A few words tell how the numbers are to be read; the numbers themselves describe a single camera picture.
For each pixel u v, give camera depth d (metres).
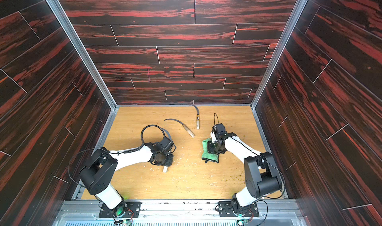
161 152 0.71
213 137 0.77
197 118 1.11
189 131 1.04
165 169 0.84
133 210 0.74
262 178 0.44
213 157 0.84
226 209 0.73
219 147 0.77
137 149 0.59
